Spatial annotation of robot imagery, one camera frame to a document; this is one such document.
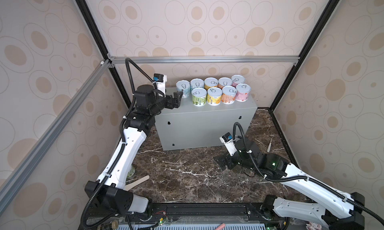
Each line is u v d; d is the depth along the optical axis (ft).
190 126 2.54
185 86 2.45
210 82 2.54
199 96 2.31
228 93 2.36
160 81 1.86
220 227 2.28
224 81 2.54
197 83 2.50
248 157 1.62
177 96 1.99
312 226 2.22
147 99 1.62
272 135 3.37
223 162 2.04
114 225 2.22
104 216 1.44
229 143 1.98
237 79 2.56
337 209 1.32
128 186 2.71
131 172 2.75
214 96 2.30
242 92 2.36
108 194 1.24
